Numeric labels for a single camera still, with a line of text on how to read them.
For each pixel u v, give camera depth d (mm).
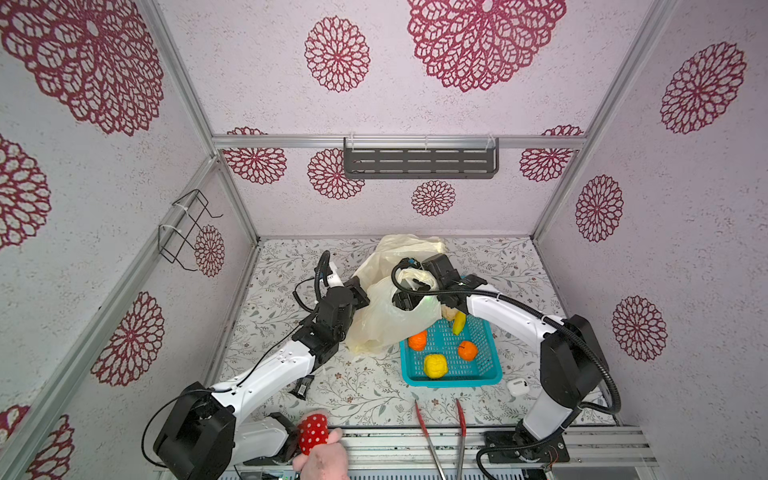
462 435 762
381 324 730
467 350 856
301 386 807
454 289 634
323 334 613
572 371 459
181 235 753
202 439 398
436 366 818
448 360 894
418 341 876
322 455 663
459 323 939
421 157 970
